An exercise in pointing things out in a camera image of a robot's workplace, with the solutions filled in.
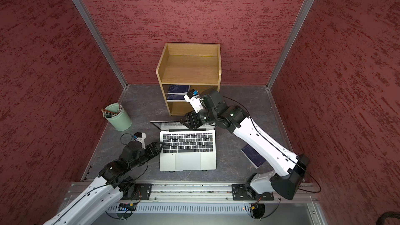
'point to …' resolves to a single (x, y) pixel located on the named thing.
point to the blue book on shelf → (176, 92)
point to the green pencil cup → (121, 121)
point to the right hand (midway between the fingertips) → (186, 122)
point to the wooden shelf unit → (197, 65)
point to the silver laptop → (186, 149)
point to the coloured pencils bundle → (108, 113)
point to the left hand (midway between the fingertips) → (160, 149)
